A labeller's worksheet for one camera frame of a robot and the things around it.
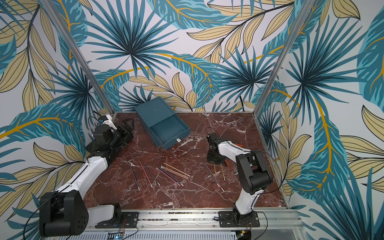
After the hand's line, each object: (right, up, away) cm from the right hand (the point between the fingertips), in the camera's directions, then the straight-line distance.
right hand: (213, 161), depth 94 cm
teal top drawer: (-26, +19, -7) cm, 33 cm away
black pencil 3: (-25, -8, -7) cm, 27 cm away
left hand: (-47, +24, -13) cm, 54 cm away
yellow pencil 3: (-22, -4, -4) cm, 23 cm away
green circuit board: (-48, -31, -23) cm, 62 cm away
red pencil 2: (-28, -7, -7) cm, 30 cm away
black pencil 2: (-38, -6, -6) cm, 39 cm away
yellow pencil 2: (+5, -5, -4) cm, 9 cm away
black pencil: (-46, -8, -9) cm, 48 cm away
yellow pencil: (0, -5, -4) cm, 6 cm away
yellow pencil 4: (-23, -6, -5) cm, 24 cm away
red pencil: (-41, -6, -6) cm, 42 cm away
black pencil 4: (-3, -6, -5) cm, 8 cm away
